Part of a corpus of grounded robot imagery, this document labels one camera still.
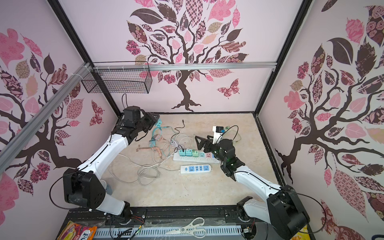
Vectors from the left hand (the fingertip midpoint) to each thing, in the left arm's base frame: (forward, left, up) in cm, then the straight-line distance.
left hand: (159, 118), depth 83 cm
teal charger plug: (-12, -12, -19) cm, 25 cm away
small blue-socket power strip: (-21, -20, -23) cm, 36 cm away
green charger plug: (-12, -21, -19) cm, 31 cm away
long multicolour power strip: (-13, -29, -23) cm, 39 cm away
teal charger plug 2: (-12, -17, -18) cm, 27 cm away
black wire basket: (+29, +29, +8) cm, 42 cm away
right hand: (-10, -24, -2) cm, 26 cm away
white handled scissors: (-50, -20, -24) cm, 59 cm away
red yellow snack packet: (-51, +36, -22) cm, 66 cm away
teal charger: (-4, -1, +1) cm, 4 cm away
